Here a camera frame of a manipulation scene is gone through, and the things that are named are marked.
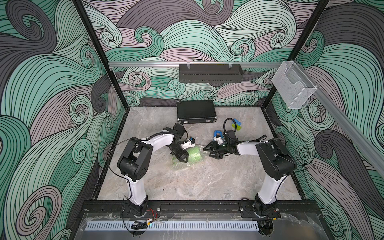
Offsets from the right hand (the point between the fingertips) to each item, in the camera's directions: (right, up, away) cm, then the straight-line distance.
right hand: (204, 153), depth 91 cm
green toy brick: (+27, +15, +16) cm, 34 cm away
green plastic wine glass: (-6, 0, -6) cm, 8 cm away
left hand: (-13, -2, -2) cm, 13 cm away
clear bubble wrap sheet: (-13, -6, -6) cm, 16 cm away
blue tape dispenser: (+10, +12, +7) cm, 18 cm away
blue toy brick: (+27, +19, +19) cm, 38 cm away
